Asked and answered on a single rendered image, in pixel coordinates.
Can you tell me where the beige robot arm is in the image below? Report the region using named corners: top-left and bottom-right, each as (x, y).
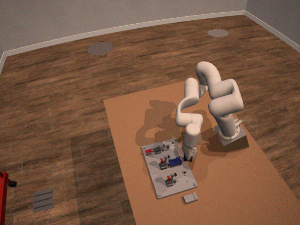
top-left (175, 61), bottom-right (244, 150)

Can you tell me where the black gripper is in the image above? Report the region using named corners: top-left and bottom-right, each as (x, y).
top-left (182, 143), bottom-right (196, 162)

